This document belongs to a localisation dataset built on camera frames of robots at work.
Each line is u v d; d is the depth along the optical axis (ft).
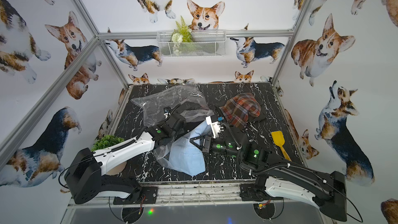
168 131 2.06
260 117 3.27
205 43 3.03
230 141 1.56
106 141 2.40
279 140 2.98
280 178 2.06
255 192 2.17
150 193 2.42
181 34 2.69
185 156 2.03
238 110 3.11
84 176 1.34
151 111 3.26
